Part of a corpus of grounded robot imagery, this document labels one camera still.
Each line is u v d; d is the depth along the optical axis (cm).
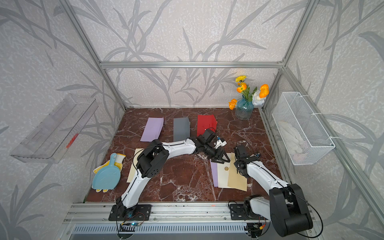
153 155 60
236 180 86
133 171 89
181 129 109
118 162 90
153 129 108
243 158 66
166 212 75
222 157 79
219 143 87
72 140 64
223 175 87
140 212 73
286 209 41
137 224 70
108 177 85
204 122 112
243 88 84
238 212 73
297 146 75
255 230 71
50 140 66
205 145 79
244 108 105
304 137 61
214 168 88
